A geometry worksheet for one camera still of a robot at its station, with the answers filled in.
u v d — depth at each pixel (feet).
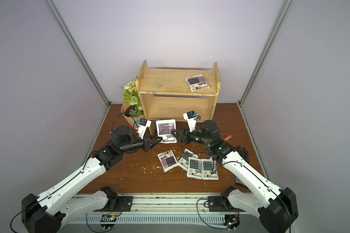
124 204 2.39
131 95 2.78
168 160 2.87
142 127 2.07
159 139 2.24
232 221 2.29
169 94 2.23
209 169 2.79
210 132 1.72
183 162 2.85
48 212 1.30
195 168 2.75
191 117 2.03
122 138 1.78
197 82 2.25
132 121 3.03
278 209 1.20
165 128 2.28
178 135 2.16
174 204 2.44
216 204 2.37
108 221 2.35
